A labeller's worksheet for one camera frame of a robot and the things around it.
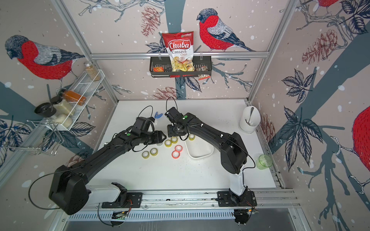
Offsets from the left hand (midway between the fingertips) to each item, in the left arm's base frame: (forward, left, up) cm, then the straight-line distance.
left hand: (165, 135), depth 82 cm
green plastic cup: (-10, -60, -14) cm, 62 cm away
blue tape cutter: (+25, +12, -15) cm, 32 cm away
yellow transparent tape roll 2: (+2, +1, -15) cm, 16 cm away
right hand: (+3, -3, -2) cm, 4 cm away
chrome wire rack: (-9, +55, +13) cm, 57 cm away
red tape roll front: (-5, -5, -15) cm, 17 cm away
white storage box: (-1, -20, -16) cm, 25 cm away
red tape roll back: (-1, -7, -16) cm, 17 cm away
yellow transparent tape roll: (+5, -4, -15) cm, 16 cm away
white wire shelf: (+1, +45, +19) cm, 49 cm away
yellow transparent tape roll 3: (-4, +9, -15) cm, 18 cm away
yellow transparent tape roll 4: (-5, +14, -16) cm, 22 cm away
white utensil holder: (+17, -56, -6) cm, 59 cm away
